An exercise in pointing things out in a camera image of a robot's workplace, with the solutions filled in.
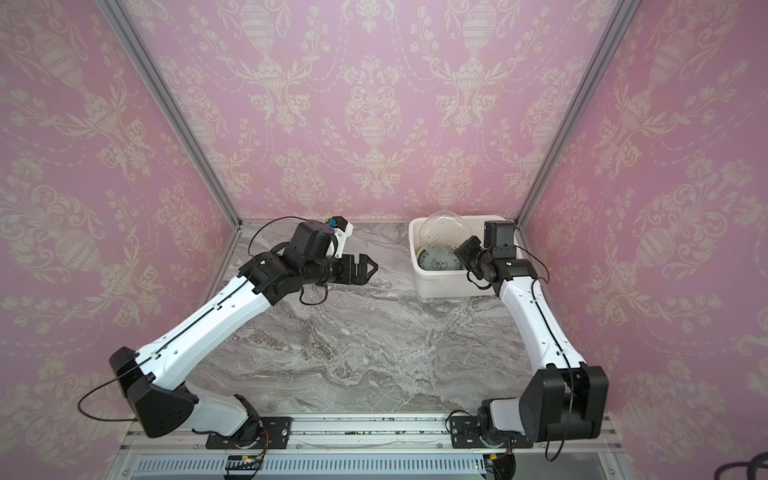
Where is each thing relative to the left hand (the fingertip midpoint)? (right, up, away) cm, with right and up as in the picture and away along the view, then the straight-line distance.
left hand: (365, 268), depth 71 cm
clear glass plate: (+21, +10, +14) cm, 27 cm away
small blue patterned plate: (+23, +1, +31) cm, 39 cm away
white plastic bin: (+24, -6, +21) cm, 32 cm away
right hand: (+25, +5, +11) cm, 27 cm away
